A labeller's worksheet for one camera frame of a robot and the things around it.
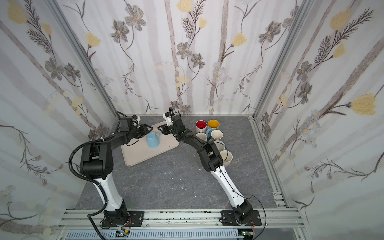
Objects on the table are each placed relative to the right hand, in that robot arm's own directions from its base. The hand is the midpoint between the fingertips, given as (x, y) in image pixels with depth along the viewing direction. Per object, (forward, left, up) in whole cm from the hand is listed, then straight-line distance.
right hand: (155, 120), depth 99 cm
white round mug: (+3, -31, -9) cm, 33 cm away
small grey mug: (-5, -42, -6) cm, 43 cm away
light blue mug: (-12, 0, -5) cm, 13 cm away
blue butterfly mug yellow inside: (+3, -39, -5) cm, 40 cm away
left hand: (-2, +5, -2) cm, 5 cm away
